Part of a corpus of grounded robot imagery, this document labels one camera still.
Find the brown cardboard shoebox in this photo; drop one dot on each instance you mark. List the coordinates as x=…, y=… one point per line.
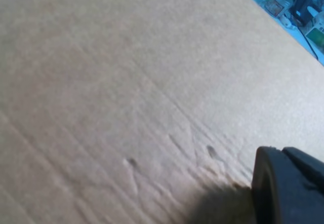
x=146, y=111

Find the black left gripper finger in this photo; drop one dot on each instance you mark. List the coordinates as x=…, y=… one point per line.
x=287, y=186

